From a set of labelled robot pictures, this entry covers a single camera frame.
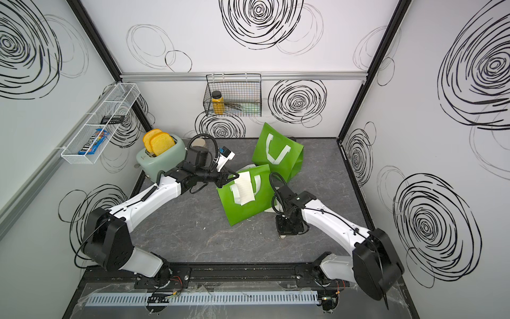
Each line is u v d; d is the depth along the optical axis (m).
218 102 0.85
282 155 0.91
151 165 0.91
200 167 0.66
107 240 0.42
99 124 0.76
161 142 0.91
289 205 0.60
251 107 0.87
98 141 0.71
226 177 0.72
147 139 0.91
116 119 0.79
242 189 0.80
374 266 0.40
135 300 0.70
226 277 0.75
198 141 1.13
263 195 0.85
